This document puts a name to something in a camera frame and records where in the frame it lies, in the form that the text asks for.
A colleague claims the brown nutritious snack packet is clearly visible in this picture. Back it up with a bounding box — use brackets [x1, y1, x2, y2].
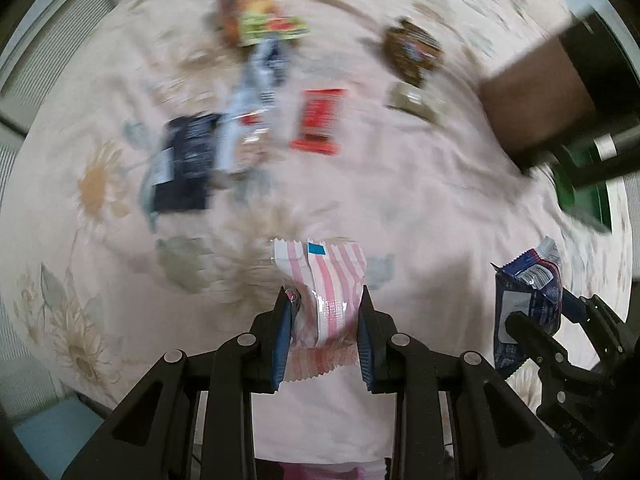
[383, 18, 444, 87]

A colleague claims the white radiator cover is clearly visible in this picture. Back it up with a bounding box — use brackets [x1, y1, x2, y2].
[0, 0, 166, 131]

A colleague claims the green tray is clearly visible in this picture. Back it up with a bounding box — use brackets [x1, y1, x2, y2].
[551, 162, 612, 233]

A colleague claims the floral pink bed quilt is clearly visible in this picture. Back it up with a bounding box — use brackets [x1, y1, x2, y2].
[0, 0, 634, 466]

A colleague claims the white blue cereal milk packet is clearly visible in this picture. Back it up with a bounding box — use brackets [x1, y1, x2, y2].
[214, 36, 290, 176]

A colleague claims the black snack packet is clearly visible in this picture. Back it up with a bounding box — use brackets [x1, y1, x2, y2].
[151, 114, 221, 214]

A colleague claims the green label dried fruit bag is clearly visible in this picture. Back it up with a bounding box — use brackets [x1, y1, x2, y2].
[216, 0, 309, 48]

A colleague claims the pale green snack packet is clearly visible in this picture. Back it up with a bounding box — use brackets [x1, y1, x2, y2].
[386, 81, 447, 124]

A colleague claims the red snack packet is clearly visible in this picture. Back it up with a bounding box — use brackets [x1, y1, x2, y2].
[288, 88, 346, 156]

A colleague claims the pink striped snack packet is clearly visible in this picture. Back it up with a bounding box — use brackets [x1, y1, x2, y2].
[272, 238, 367, 382]

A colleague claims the dark blue snack packet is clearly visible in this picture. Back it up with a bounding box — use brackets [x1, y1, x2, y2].
[494, 236, 563, 378]

